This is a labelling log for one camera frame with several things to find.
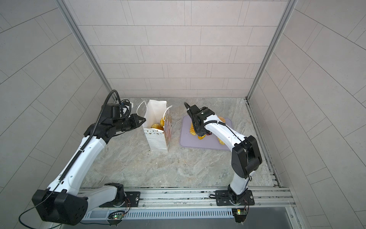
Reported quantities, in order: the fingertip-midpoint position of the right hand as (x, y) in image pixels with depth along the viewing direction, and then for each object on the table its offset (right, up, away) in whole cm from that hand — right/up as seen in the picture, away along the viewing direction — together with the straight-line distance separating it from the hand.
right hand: (204, 130), depth 86 cm
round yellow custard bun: (-27, +4, +4) cm, 28 cm away
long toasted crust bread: (+10, -7, +3) cm, 13 cm away
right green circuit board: (+15, -38, -18) cm, 45 cm away
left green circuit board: (-43, -35, -22) cm, 60 cm away
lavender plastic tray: (+4, -8, +6) cm, 11 cm away
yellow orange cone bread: (-2, -6, +7) cm, 9 cm away
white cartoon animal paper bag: (-27, -4, -9) cm, 28 cm away
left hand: (-31, +9, -12) cm, 34 cm away
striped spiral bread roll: (-8, -1, +8) cm, 11 cm away
